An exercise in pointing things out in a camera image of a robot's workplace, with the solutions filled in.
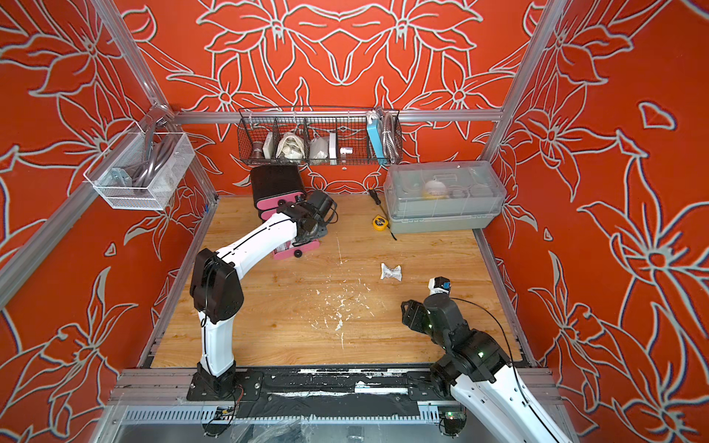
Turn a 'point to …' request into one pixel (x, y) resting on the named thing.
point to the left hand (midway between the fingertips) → (317, 228)
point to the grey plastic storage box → (434, 196)
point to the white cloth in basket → (291, 147)
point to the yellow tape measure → (379, 222)
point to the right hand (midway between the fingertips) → (404, 307)
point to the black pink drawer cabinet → (275, 185)
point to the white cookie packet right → (387, 272)
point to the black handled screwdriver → (378, 201)
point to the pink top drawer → (273, 201)
